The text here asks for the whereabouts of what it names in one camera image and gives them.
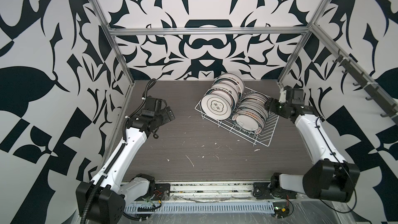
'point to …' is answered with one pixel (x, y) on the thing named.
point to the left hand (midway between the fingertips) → (162, 113)
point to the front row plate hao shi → (248, 123)
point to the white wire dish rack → (264, 136)
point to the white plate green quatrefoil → (216, 107)
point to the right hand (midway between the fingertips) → (271, 103)
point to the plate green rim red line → (224, 92)
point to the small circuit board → (281, 209)
